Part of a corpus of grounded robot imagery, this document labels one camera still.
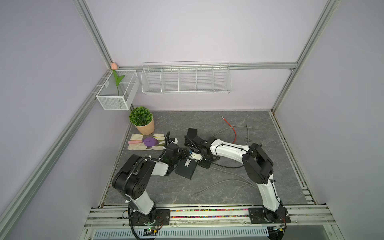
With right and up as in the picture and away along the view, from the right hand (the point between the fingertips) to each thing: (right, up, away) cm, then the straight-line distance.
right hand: (205, 163), depth 92 cm
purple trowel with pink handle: (-38, +12, +8) cm, 41 cm away
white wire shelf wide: (-12, +55, +4) cm, 57 cm away
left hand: (-10, +7, +2) cm, 13 cm away
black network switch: (-12, -2, -4) cm, 12 cm away
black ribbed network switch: (-9, +18, +16) cm, 26 cm away
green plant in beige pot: (-41, +28, +4) cm, 50 cm away
